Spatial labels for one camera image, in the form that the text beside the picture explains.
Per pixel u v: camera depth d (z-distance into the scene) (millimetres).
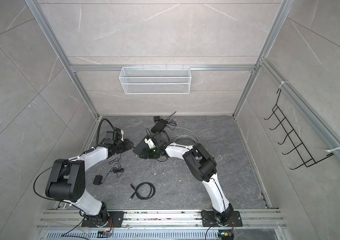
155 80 1007
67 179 493
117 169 903
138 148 980
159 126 1134
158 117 1181
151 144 896
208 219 728
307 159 600
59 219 746
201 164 555
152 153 846
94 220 673
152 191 817
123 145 834
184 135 1074
